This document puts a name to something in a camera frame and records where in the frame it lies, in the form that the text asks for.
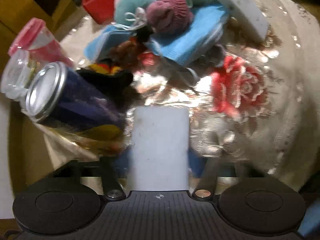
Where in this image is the glass jar with metal lid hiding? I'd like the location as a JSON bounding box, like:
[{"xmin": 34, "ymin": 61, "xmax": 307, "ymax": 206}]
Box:
[{"xmin": 25, "ymin": 62, "xmax": 124, "ymax": 132}]

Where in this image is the clear glass jar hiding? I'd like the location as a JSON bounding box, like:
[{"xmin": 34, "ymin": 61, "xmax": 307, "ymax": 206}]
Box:
[{"xmin": 1, "ymin": 49, "xmax": 40, "ymax": 101}]

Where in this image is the striped colourful knitted sock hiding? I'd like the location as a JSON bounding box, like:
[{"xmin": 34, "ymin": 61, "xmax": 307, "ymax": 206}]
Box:
[{"xmin": 76, "ymin": 59, "xmax": 133, "ymax": 108}]

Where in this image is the pink pig plush toy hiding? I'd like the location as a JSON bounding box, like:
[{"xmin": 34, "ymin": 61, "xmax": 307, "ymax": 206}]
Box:
[{"xmin": 113, "ymin": 0, "xmax": 158, "ymax": 28}]

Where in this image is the white sponge block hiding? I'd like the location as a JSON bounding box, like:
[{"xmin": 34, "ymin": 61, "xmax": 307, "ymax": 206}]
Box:
[
  {"xmin": 217, "ymin": 0, "xmax": 269, "ymax": 43},
  {"xmin": 127, "ymin": 106, "xmax": 189, "ymax": 191}
]

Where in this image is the blue folded cloth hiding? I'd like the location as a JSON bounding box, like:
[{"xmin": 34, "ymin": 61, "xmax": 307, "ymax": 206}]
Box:
[{"xmin": 146, "ymin": 3, "xmax": 229, "ymax": 67}]

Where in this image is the maroon knitted hat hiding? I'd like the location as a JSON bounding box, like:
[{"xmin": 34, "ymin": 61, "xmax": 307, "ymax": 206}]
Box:
[{"xmin": 146, "ymin": 0, "xmax": 194, "ymax": 35}]

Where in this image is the wooden cabinet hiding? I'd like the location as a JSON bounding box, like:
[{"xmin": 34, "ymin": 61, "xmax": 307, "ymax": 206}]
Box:
[{"xmin": 1, "ymin": 0, "xmax": 79, "ymax": 70}]

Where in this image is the blue face mask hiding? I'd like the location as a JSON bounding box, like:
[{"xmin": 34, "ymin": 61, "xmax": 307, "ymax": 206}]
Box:
[{"xmin": 84, "ymin": 25, "xmax": 133, "ymax": 62}]

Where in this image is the plastic jar with pink lid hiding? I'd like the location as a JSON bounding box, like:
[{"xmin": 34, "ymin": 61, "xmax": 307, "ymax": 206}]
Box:
[{"xmin": 8, "ymin": 17, "xmax": 73, "ymax": 67}]

